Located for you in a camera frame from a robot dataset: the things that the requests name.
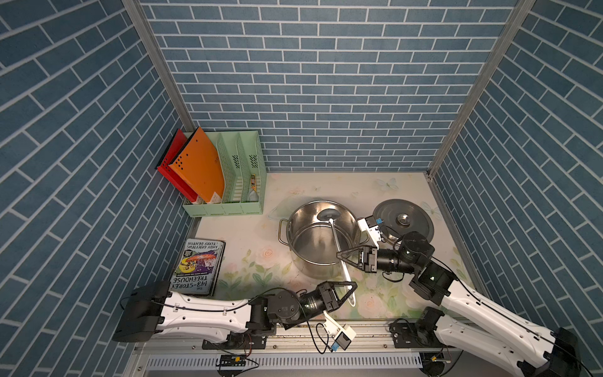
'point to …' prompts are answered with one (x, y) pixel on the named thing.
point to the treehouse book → (198, 266)
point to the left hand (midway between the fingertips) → (356, 281)
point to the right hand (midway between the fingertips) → (342, 260)
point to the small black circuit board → (233, 360)
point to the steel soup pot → (316, 232)
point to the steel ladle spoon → (329, 215)
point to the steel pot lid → (398, 216)
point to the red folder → (176, 144)
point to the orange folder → (199, 162)
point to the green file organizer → (240, 159)
